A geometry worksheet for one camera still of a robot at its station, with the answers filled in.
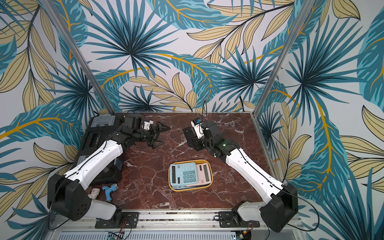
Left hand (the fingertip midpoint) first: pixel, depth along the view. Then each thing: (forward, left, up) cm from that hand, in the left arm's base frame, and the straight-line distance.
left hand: (168, 135), depth 76 cm
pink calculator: (-13, -19, -18) cm, 29 cm away
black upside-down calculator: (-1, -12, -2) cm, 13 cm away
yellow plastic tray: (-19, -16, -19) cm, 31 cm away
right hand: (0, -14, -1) cm, 14 cm away
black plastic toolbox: (+9, +42, -8) cm, 44 cm away
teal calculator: (-14, -7, -16) cm, 23 cm away
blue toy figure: (-21, +32, -23) cm, 45 cm away
